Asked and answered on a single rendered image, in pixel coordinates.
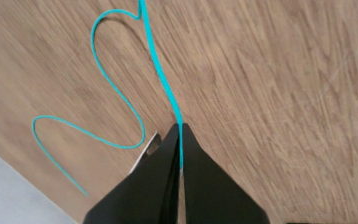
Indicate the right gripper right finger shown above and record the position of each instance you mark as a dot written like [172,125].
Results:
[212,195]

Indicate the teal cable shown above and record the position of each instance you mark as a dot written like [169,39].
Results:
[141,9]

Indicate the grey cable reel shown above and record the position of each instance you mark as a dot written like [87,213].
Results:
[144,155]

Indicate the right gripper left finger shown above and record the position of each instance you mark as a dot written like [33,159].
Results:
[147,195]

